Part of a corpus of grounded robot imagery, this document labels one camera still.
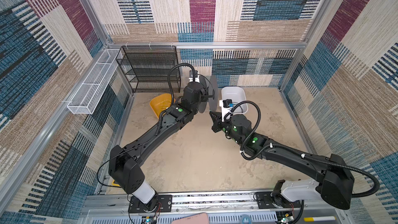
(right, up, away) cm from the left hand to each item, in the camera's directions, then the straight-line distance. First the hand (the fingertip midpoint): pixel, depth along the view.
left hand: (200, 82), depth 76 cm
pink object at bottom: (0, -61, -6) cm, 61 cm away
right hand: (+4, -16, -2) cm, 16 cm away
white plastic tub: (+27, -4, +40) cm, 48 cm away
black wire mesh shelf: (-36, +14, +32) cm, 51 cm away
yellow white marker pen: (+51, -61, -7) cm, 79 cm away
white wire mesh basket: (-66, -7, +16) cm, 68 cm away
